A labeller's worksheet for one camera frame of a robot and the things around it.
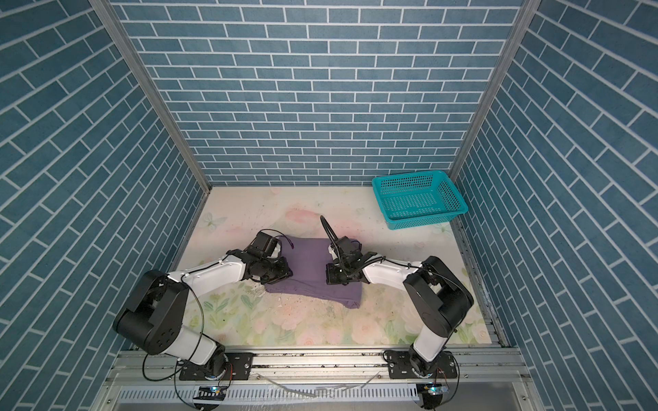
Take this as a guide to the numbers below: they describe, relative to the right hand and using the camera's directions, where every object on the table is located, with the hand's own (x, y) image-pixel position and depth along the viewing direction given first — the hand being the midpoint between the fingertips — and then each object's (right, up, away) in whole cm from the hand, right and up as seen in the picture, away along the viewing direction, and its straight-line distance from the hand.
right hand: (327, 277), depth 90 cm
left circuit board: (-32, -28, -18) cm, 47 cm away
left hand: (-11, +1, 0) cm, 11 cm away
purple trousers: (-8, +6, +4) cm, 11 cm away
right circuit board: (+31, -27, -18) cm, 45 cm away
